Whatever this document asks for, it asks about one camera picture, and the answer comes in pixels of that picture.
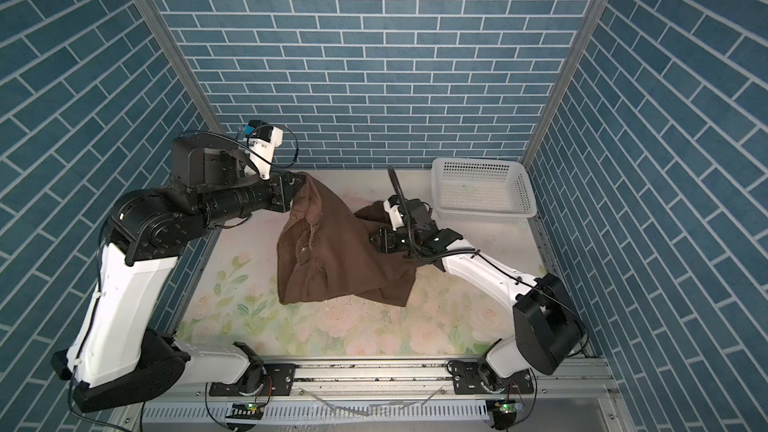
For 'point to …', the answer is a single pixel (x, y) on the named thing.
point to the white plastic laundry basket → (482, 190)
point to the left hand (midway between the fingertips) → (307, 178)
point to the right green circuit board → (506, 407)
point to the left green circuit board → (252, 410)
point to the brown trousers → (326, 253)
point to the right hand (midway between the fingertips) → (371, 235)
